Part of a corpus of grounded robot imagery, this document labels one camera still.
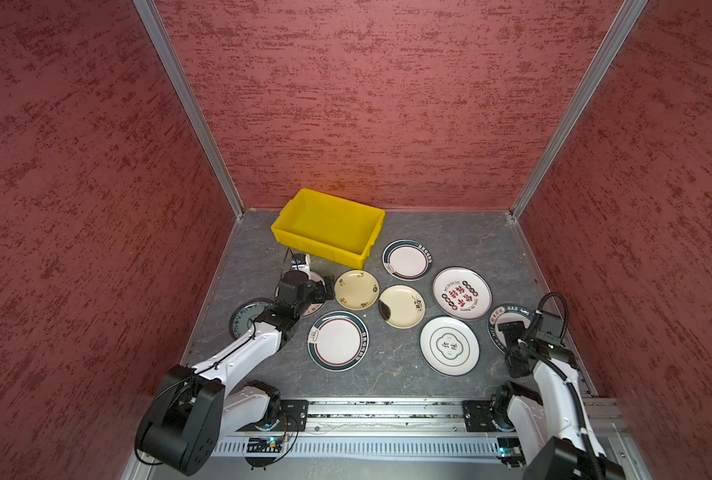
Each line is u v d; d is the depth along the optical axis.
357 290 0.98
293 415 0.75
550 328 0.66
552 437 0.42
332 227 1.16
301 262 0.75
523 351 0.62
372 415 0.76
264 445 0.71
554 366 0.54
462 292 0.97
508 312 0.92
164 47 0.76
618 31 0.74
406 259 1.07
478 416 0.74
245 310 0.92
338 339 0.88
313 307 0.92
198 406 0.41
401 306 0.95
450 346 0.85
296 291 0.65
